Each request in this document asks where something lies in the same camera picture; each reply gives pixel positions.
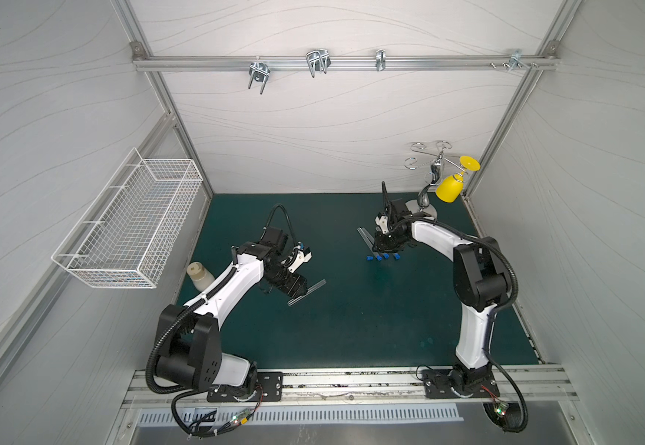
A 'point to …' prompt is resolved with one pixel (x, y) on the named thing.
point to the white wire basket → (125, 236)
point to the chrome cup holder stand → (423, 204)
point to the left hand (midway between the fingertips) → (293, 286)
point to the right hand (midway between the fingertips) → (377, 246)
